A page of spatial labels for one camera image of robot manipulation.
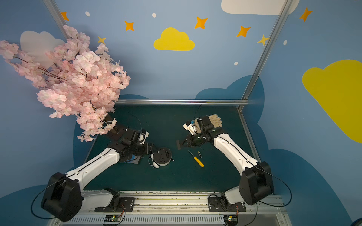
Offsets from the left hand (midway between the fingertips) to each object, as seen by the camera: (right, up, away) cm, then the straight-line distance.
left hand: (153, 149), depth 86 cm
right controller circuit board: (+43, -35, -12) cm, 57 cm away
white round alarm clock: (+5, -5, +2) cm, 8 cm away
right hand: (+18, +5, -7) cm, 20 cm away
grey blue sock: (-8, -3, -11) cm, 14 cm away
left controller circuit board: (-19, -33, -14) cm, 40 cm away
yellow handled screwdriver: (+28, -8, +5) cm, 29 cm away
